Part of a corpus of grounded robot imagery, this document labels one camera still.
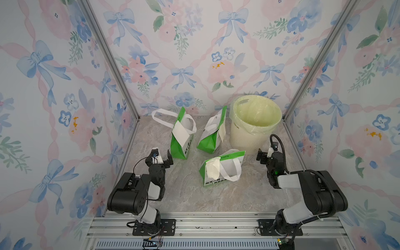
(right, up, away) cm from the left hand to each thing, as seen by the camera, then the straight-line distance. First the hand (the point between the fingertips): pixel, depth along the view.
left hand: (161, 151), depth 89 cm
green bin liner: (+56, +22, +6) cm, 60 cm away
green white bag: (+13, +14, -3) cm, 19 cm away
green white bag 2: (+30, +10, -4) cm, 32 cm away
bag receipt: (+12, +10, -6) cm, 16 cm away
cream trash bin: (+46, +6, -4) cm, 46 cm away
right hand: (+64, +1, +4) cm, 64 cm away
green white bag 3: (+35, -7, -13) cm, 38 cm away
